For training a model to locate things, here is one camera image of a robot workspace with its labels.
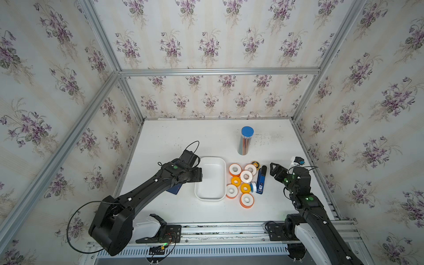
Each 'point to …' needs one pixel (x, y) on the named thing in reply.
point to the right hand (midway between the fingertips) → (278, 167)
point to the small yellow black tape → (256, 163)
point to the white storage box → (213, 186)
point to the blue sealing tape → (252, 187)
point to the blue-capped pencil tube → (247, 133)
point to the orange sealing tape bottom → (247, 200)
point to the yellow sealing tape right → (248, 188)
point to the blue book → (175, 189)
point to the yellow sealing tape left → (238, 179)
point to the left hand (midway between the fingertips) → (200, 177)
